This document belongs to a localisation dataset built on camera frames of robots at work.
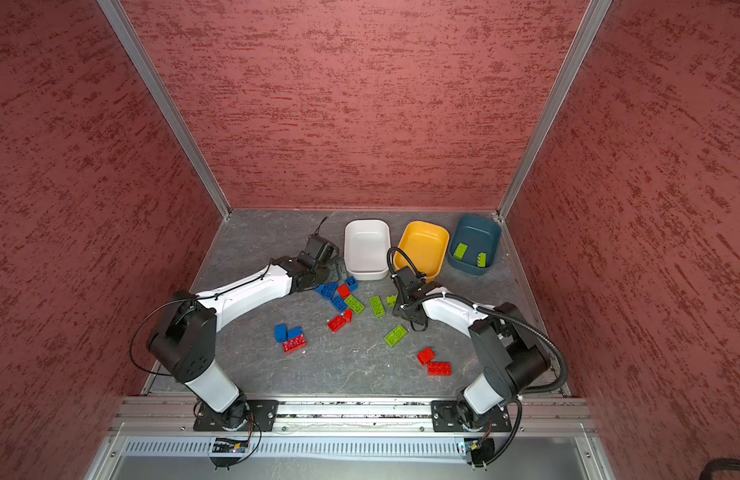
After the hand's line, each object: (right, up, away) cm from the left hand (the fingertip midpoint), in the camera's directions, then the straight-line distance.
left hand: (333, 276), depth 91 cm
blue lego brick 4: (-16, -17, -2) cm, 24 cm away
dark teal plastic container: (+54, +13, +23) cm, 60 cm away
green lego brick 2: (+51, +4, +12) cm, 53 cm away
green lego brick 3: (+18, -8, +3) cm, 20 cm away
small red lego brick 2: (+5, -13, +2) cm, 14 cm away
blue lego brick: (-3, -6, +6) cm, 9 cm away
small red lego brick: (+2, -6, +7) cm, 9 cm away
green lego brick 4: (+19, -18, -3) cm, 26 cm away
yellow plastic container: (+32, +9, +19) cm, 38 cm away
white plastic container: (+10, +8, +20) cm, 23 cm away
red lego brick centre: (+1, -15, -1) cm, 15 cm away
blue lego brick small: (-12, -17, -3) cm, 21 cm away
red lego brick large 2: (+31, -25, -10) cm, 41 cm away
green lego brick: (+44, +7, +16) cm, 48 cm away
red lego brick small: (+28, -22, -8) cm, 36 cm away
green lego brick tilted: (+6, -10, +4) cm, 12 cm away
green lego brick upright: (+14, -10, +3) cm, 17 cm away
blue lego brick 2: (+6, -3, +5) cm, 9 cm away
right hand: (+22, -13, 0) cm, 25 cm away
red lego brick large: (-10, -19, -6) cm, 23 cm away
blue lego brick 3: (+1, -10, +4) cm, 11 cm away
